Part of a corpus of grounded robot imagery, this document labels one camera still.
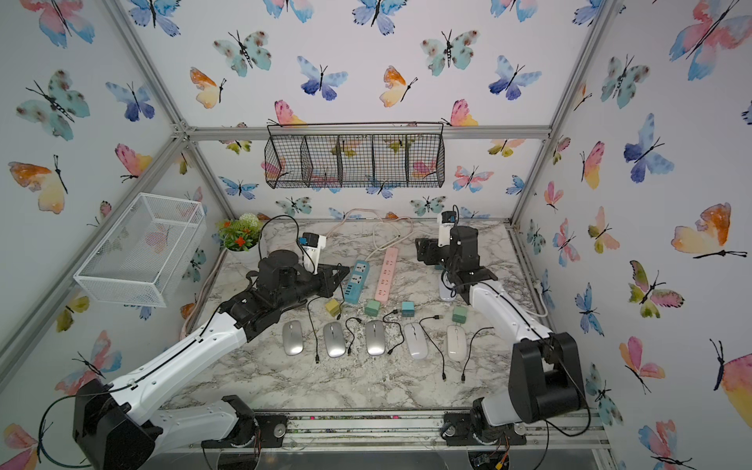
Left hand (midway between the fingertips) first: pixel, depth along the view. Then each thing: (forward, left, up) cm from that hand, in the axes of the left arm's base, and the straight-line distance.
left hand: (349, 269), depth 73 cm
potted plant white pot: (+22, +38, -12) cm, 45 cm away
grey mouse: (-7, +7, -25) cm, 27 cm away
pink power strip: (+15, -9, -25) cm, 30 cm away
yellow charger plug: (+3, +8, -25) cm, 27 cm away
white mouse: (-8, -18, -25) cm, 32 cm away
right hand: (+14, -22, -4) cm, 26 cm away
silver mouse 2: (-7, -5, -26) cm, 27 cm away
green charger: (0, -32, -26) cm, 41 cm away
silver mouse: (-7, +19, -27) cm, 34 cm away
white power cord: (+13, -63, -29) cm, 71 cm away
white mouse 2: (-9, -29, -25) cm, 40 cm away
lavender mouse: (-4, -24, -4) cm, 25 cm away
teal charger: (+3, -16, -26) cm, 31 cm away
